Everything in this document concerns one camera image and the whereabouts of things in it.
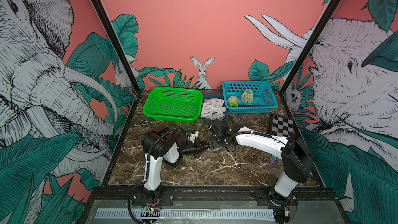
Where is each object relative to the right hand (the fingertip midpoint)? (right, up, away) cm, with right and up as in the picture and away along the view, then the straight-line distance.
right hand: (213, 140), depth 86 cm
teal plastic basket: (+39, +23, +27) cm, 53 cm away
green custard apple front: (+25, +26, +22) cm, 43 cm away
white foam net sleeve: (+13, +24, +21) cm, 35 cm away
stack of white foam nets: (0, +18, +12) cm, 21 cm away
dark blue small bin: (+4, +27, +20) cm, 34 cm away
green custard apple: (+16, +21, +21) cm, 34 cm away
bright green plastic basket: (-28, +20, +25) cm, 42 cm away
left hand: (-1, -3, +1) cm, 3 cm away
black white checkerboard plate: (+45, +6, +12) cm, 47 cm away
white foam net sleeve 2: (+25, +26, +22) cm, 43 cm away
